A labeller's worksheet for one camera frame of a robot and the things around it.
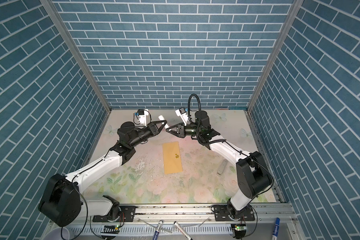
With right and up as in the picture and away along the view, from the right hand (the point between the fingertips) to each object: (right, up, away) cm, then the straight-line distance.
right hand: (167, 129), depth 75 cm
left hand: (0, +3, -2) cm, 3 cm away
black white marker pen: (+8, -47, -6) cm, 49 cm away
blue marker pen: (-4, -47, -7) cm, 48 cm away
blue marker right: (+50, -49, -8) cm, 71 cm away
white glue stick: (-3, +5, -1) cm, 6 cm away
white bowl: (-46, -45, -12) cm, 65 cm away
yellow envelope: (+1, -21, +17) cm, 27 cm away
